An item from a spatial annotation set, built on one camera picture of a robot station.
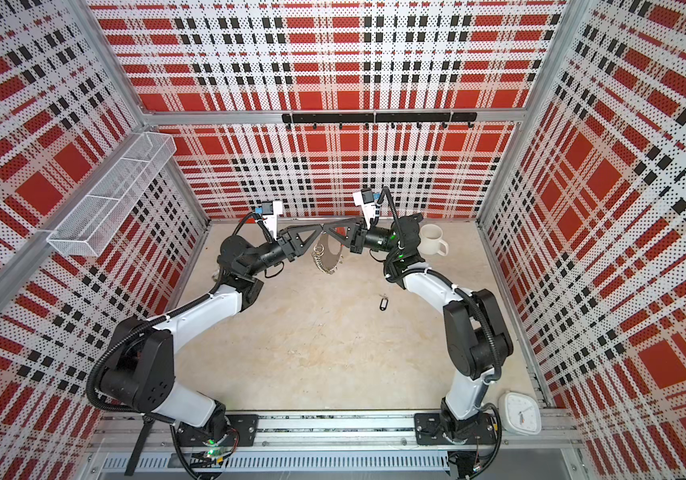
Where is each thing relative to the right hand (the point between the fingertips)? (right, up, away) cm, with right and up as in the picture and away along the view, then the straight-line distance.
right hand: (325, 229), depth 70 cm
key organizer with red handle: (0, -6, +8) cm, 10 cm away
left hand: (-1, -1, +1) cm, 1 cm away
